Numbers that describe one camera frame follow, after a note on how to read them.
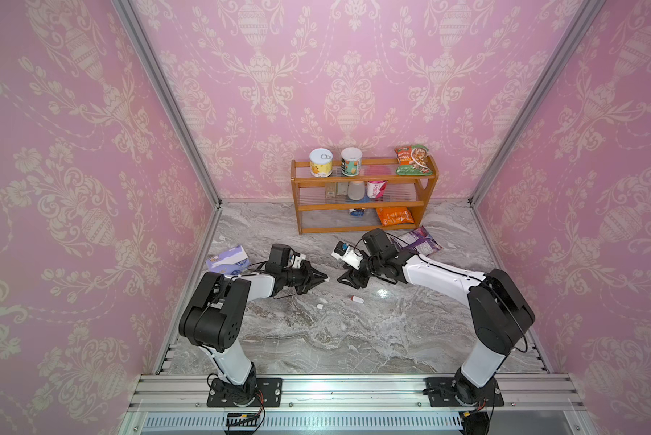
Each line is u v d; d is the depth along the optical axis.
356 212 1.12
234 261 0.94
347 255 0.78
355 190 0.99
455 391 0.67
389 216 1.10
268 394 0.74
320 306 0.90
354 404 1.72
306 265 0.86
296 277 0.83
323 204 1.04
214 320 0.47
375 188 0.97
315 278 0.85
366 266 0.76
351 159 0.85
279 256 0.77
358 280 0.78
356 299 0.92
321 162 0.85
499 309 0.51
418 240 1.05
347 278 0.78
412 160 0.88
